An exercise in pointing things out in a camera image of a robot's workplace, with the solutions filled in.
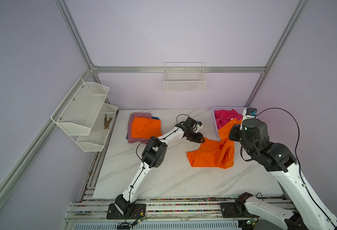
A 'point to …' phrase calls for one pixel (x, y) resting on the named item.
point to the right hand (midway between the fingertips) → (235, 128)
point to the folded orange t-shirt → (145, 128)
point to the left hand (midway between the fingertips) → (202, 141)
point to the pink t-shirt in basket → (223, 117)
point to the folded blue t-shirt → (155, 118)
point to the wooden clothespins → (106, 122)
